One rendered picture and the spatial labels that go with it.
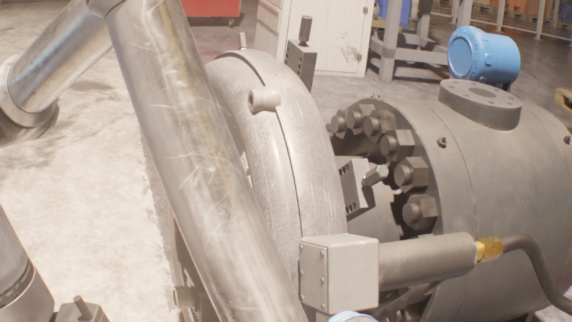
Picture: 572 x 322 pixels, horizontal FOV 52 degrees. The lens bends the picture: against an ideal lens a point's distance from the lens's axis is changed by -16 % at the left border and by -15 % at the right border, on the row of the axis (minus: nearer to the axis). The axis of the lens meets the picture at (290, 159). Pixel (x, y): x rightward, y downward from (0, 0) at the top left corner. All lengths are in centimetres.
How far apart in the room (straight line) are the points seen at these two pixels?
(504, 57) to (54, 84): 117
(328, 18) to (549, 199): 388
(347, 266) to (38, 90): 58
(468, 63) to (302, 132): 76
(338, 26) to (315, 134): 414
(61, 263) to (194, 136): 180
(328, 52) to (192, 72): 457
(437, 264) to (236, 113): 42
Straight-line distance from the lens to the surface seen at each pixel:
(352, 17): 523
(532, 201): 143
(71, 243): 255
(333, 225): 104
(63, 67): 104
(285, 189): 103
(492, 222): 134
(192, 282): 120
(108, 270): 238
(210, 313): 120
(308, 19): 121
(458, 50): 177
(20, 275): 58
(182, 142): 65
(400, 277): 100
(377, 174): 99
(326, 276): 93
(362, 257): 95
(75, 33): 98
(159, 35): 67
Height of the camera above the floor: 126
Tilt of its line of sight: 21 degrees down
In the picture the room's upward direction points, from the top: 7 degrees clockwise
